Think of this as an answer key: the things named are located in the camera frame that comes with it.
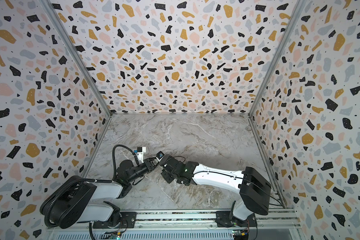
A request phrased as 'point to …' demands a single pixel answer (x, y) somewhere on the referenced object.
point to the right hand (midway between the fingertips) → (162, 167)
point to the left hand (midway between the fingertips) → (162, 158)
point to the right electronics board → (240, 234)
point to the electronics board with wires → (115, 235)
